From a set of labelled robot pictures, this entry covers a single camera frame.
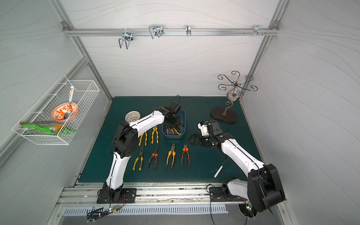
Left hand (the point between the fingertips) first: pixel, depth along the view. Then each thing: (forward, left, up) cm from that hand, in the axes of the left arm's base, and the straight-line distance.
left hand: (180, 125), depth 95 cm
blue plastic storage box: (+10, -1, 0) cm, 10 cm away
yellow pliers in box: (-6, 0, -3) cm, 6 cm away
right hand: (-13, -10, +3) cm, 17 cm away
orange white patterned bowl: (-13, +58, +28) cm, 66 cm away
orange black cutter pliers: (-15, -4, -6) cm, 17 cm away
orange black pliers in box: (-2, +9, -5) cm, 10 cm away
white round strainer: (+9, +37, -3) cm, 38 cm away
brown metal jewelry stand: (+19, -38, +13) cm, 44 cm away
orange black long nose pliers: (-20, +16, -5) cm, 26 cm away
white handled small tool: (-27, -25, -6) cm, 37 cm away
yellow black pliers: (-21, +24, -5) cm, 32 cm away
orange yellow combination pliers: (-18, +6, -6) cm, 20 cm away
